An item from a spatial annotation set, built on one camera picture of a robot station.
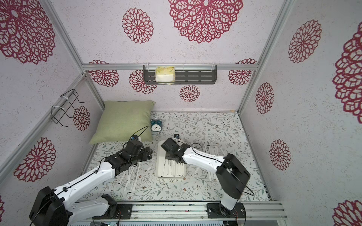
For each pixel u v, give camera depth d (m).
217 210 0.73
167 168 0.88
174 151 0.64
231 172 0.49
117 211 0.70
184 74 0.93
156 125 1.03
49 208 0.39
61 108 0.74
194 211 0.76
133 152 0.63
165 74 0.90
